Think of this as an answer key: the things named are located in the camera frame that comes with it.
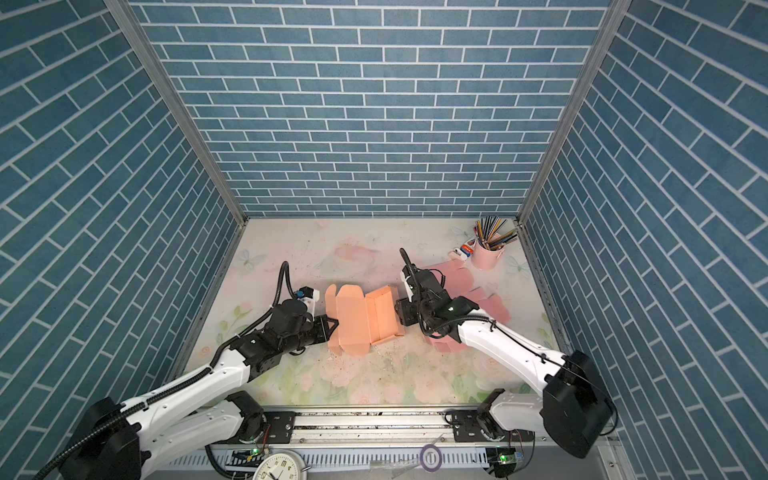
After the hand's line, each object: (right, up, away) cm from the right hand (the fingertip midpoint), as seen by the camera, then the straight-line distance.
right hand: (400, 302), depth 82 cm
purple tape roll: (+7, -36, -14) cm, 39 cm away
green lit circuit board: (+25, -35, -12) cm, 45 cm away
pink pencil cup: (+29, +11, +19) cm, 37 cm away
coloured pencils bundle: (+30, +21, +19) cm, 41 cm away
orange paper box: (-11, -6, +7) cm, 14 cm away
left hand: (-16, -6, -1) cm, 17 cm away
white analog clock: (-25, -33, -17) cm, 45 cm away
